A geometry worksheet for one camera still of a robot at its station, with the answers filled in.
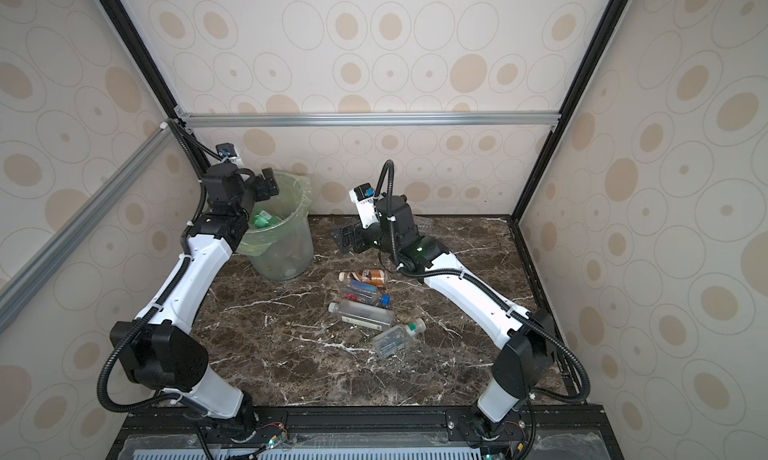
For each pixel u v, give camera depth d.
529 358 0.42
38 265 0.54
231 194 0.58
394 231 0.54
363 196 0.62
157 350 0.43
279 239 0.83
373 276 0.96
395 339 0.89
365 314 0.91
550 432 0.74
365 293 0.96
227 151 0.64
